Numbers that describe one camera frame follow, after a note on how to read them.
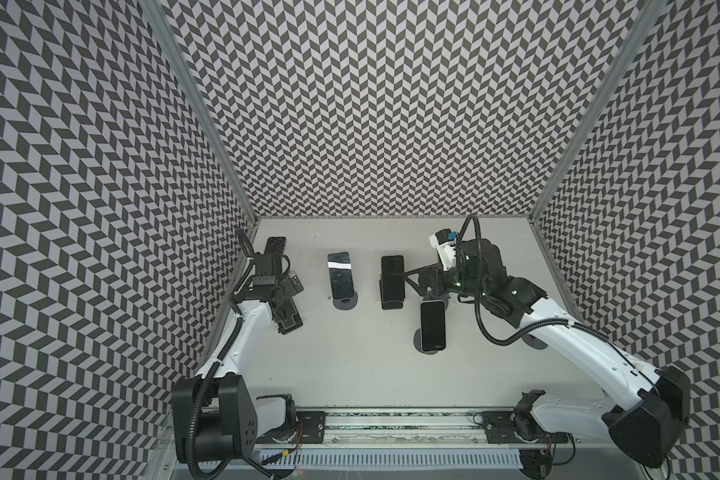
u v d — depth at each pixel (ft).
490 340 1.79
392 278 2.93
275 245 3.42
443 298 2.19
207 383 1.31
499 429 2.42
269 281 2.11
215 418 1.28
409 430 2.43
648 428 1.22
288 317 2.72
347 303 3.08
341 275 2.93
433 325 2.64
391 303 3.02
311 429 2.38
